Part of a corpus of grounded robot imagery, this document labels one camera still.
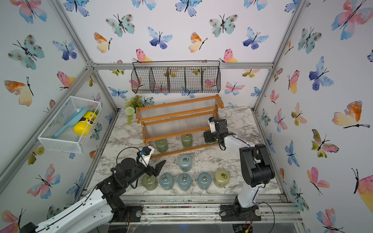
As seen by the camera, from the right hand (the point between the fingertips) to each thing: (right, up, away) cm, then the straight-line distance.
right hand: (211, 131), depth 97 cm
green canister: (-35, -26, -20) cm, 47 cm away
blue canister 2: (-17, -25, -20) cm, 36 cm away
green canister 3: (-16, -5, -4) cm, 17 cm away
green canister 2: (-31, -8, -6) cm, 33 cm away
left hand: (-30, -11, -21) cm, 38 cm away
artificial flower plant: (-53, +21, +8) cm, 57 cm away
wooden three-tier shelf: (-21, +3, -4) cm, 22 cm away
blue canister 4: (-16, -17, -13) cm, 27 cm away
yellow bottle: (-65, +4, -27) cm, 70 cm away
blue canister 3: (-6, -24, -20) cm, 32 cm away
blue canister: (-26, -25, -20) cm, 41 cm away
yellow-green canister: (+3, -24, -20) cm, 31 cm away
